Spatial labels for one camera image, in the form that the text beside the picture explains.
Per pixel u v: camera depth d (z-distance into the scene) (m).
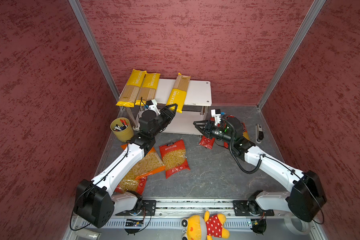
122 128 0.95
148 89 0.78
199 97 0.78
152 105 0.68
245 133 1.01
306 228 0.68
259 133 1.00
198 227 0.63
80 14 0.73
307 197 0.41
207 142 0.97
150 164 0.85
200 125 0.71
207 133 0.64
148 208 0.74
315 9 0.72
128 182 0.79
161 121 0.61
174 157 0.87
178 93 0.77
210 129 0.63
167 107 0.67
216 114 0.70
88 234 0.65
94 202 0.39
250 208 0.66
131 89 0.77
